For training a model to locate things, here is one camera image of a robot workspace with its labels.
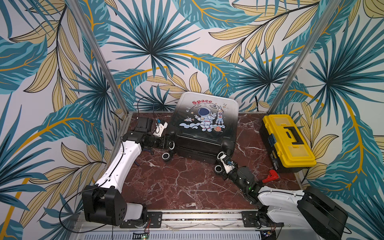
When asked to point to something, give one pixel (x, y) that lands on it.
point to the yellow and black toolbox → (288, 148)
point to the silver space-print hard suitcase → (204, 126)
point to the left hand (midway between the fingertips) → (170, 145)
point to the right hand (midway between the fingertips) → (219, 159)
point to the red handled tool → (272, 175)
